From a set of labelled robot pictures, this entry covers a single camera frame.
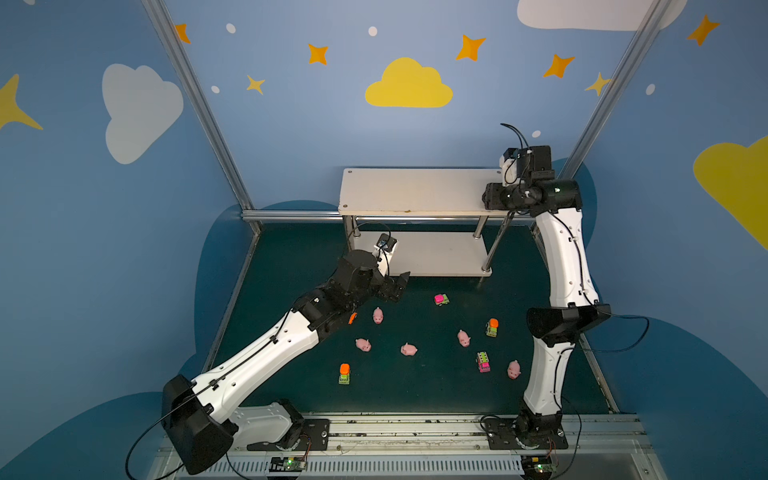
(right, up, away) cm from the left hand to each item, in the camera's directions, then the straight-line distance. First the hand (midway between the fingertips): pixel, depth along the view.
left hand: (395, 263), depth 72 cm
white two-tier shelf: (+7, +20, +10) cm, 23 cm away
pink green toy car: (+16, -13, +26) cm, 34 cm away
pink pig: (-5, -17, +22) cm, 28 cm away
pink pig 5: (+34, -31, +11) cm, 47 cm away
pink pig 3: (+4, -26, +16) cm, 31 cm away
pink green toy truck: (+26, -29, +12) cm, 41 cm away
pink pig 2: (-9, -25, +16) cm, 31 cm away
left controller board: (-26, -48, -2) cm, 55 cm away
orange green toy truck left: (-14, -32, +10) cm, 36 cm away
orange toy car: (-13, -18, +23) cm, 32 cm away
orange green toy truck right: (+31, -21, +20) cm, 42 cm away
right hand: (+28, +19, +8) cm, 35 cm away
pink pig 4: (+22, -24, +18) cm, 37 cm away
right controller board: (+35, -50, -1) cm, 61 cm away
